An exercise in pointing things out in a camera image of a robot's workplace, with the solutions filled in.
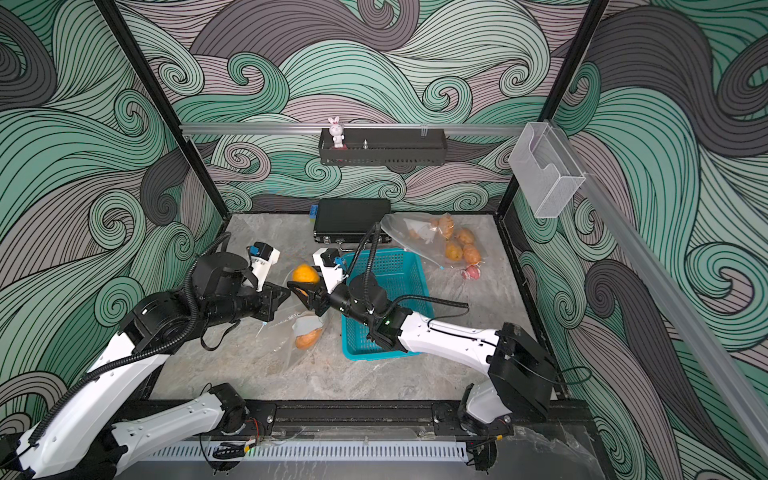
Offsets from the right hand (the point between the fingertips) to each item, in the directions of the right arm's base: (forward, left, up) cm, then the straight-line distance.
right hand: (295, 280), depth 66 cm
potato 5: (0, -3, +3) cm, 4 cm away
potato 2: (+34, -51, -26) cm, 66 cm away
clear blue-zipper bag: (+33, -44, -26) cm, 61 cm away
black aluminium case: (+49, -6, -32) cm, 59 cm away
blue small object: (+49, +8, -26) cm, 56 cm away
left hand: (-3, +1, 0) cm, 3 cm away
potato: (+35, -43, -21) cm, 59 cm away
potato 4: (+26, -45, -25) cm, 58 cm away
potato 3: (+25, -51, -25) cm, 62 cm away
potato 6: (-6, +1, -22) cm, 23 cm away
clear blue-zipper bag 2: (-7, +3, -17) cm, 19 cm away
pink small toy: (+20, -51, -28) cm, 62 cm away
